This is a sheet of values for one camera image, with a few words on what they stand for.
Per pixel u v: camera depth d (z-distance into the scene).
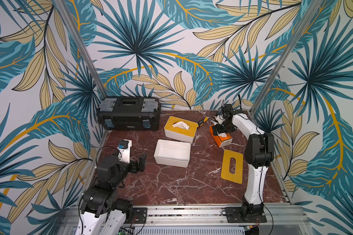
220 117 0.92
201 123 1.10
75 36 0.77
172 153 0.95
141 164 0.60
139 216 0.73
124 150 0.56
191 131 0.95
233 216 0.73
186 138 0.96
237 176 0.86
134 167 0.59
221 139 0.95
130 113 0.96
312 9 0.69
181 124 0.93
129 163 0.58
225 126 0.85
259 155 0.57
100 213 0.43
